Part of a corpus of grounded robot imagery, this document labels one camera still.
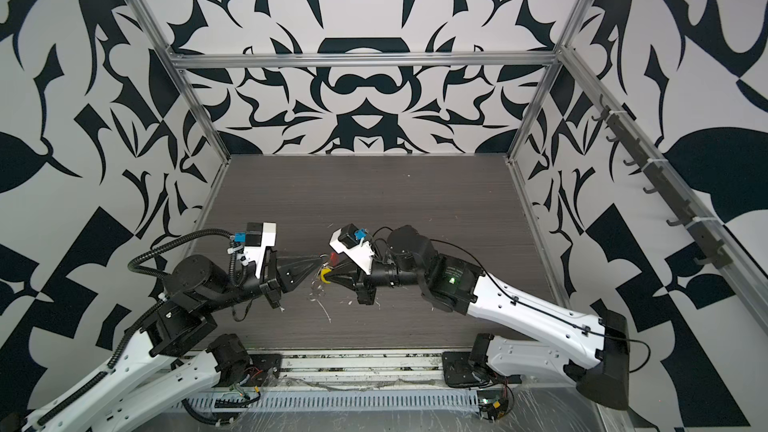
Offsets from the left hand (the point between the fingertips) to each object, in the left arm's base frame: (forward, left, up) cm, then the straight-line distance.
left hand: (320, 256), depth 54 cm
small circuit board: (-21, -36, -38) cm, 56 cm away
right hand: (-1, -1, -6) cm, 7 cm away
